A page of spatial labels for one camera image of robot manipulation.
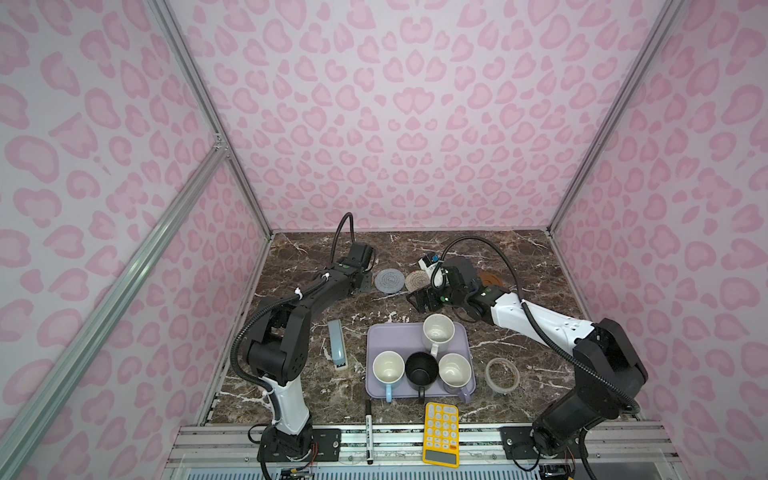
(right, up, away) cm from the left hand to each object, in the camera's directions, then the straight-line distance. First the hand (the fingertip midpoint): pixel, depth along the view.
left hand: (359, 275), depth 96 cm
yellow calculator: (+23, -38, -22) cm, 50 cm away
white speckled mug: (+24, -16, -5) cm, 30 cm away
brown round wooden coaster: (+44, -2, +8) cm, 45 cm away
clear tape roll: (+42, -27, -12) cm, 51 cm away
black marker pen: (+5, -35, -19) cm, 40 cm away
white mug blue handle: (+10, -25, -12) cm, 29 cm away
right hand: (+19, -3, -11) cm, 22 cm away
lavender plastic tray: (+15, -19, -5) cm, 24 cm away
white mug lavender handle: (+28, -26, -12) cm, 40 cm away
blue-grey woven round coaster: (+10, -2, +8) cm, 13 cm away
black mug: (+19, -25, -13) cm, 34 cm away
